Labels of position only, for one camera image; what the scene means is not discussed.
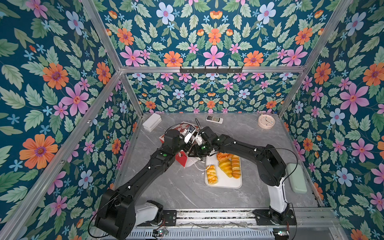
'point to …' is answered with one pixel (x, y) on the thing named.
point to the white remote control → (215, 119)
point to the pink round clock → (266, 121)
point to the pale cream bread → (225, 165)
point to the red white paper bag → (182, 157)
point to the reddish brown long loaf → (220, 156)
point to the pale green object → (297, 178)
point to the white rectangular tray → (223, 181)
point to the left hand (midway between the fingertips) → (192, 131)
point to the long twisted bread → (236, 166)
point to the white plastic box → (152, 122)
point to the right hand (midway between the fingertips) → (190, 153)
